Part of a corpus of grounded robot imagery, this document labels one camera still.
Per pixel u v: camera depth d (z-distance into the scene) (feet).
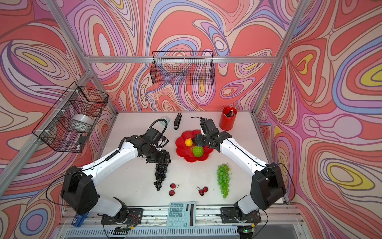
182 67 3.24
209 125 2.09
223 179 2.70
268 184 1.38
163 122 2.36
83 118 2.41
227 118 3.27
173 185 2.69
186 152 3.16
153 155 2.25
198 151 2.98
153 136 2.17
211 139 2.01
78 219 2.32
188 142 3.18
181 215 2.39
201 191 2.64
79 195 1.37
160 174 2.77
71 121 2.26
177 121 3.55
